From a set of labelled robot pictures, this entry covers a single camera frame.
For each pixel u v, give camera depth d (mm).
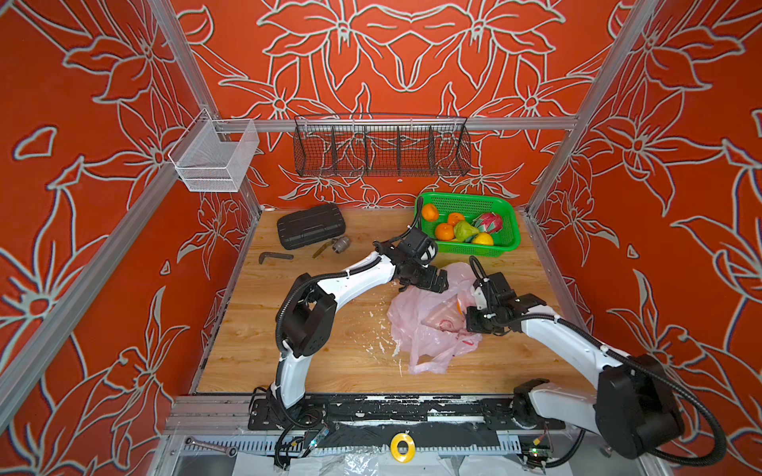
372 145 1005
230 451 684
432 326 792
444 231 1058
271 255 1048
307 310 514
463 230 1026
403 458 667
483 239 1034
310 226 1070
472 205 1138
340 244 1056
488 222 1054
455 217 1102
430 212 1102
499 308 626
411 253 682
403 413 743
